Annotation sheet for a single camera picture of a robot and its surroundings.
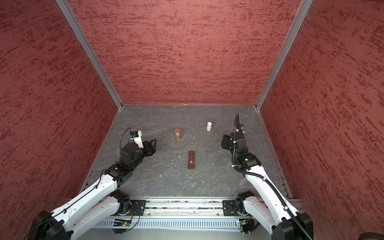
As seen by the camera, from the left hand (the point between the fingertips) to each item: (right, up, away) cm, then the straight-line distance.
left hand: (153, 143), depth 82 cm
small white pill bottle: (+33, +9, +21) cm, 40 cm away
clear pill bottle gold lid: (+12, +3, +16) cm, 20 cm away
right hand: (+41, +3, 0) cm, 42 cm away
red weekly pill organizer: (+21, -12, +8) cm, 25 cm away
